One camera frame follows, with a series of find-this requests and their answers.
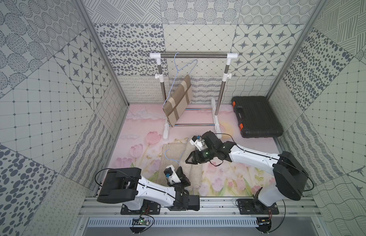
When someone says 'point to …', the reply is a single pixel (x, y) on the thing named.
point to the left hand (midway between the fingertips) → (185, 167)
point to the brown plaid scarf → (180, 100)
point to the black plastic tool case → (256, 117)
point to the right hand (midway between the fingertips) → (190, 162)
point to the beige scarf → (176, 153)
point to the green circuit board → (140, 221)
